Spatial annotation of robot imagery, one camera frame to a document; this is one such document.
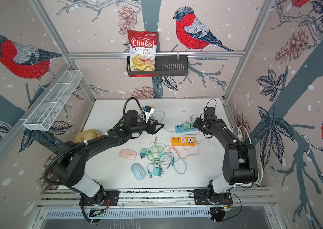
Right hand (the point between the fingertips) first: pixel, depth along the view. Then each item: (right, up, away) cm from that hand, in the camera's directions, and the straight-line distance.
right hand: (196, 123), depth 93 cm
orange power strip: (-9, -12, -1) cm, 15 cm away
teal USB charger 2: (-25, -27, -12) cm, 39 cm away
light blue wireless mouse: (-36, -26, -13) cm, 47 cm away
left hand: (-22, +3, -12) cm, 26 cm away
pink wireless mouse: (-45, -19, -6) cm, 49 cm away
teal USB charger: (-35, -18, -6) cm, 40 cm away
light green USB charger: (-6, -2, +2) cm, 7 cm away
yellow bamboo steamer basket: (-74, -7, -1) cm, 74 cm away
